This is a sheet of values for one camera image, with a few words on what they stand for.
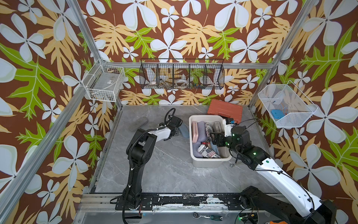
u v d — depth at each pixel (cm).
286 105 82
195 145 84
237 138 56
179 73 97
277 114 80
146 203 74
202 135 84
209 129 87
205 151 78
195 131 84
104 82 85
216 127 88
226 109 112
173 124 82
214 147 82
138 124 105
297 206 42
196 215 69
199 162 83
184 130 101
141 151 55
